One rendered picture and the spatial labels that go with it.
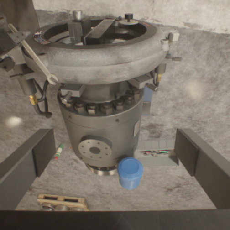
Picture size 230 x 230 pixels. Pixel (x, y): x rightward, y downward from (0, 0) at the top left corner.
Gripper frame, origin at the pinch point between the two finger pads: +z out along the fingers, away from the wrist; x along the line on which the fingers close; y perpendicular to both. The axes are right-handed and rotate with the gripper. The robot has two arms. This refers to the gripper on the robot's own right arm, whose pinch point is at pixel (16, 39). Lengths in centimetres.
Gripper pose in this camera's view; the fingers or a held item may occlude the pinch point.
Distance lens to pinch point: 64.4
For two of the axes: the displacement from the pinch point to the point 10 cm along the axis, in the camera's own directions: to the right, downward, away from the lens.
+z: 1.9, -6.5, 7.4
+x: 8.6, -2.6, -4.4
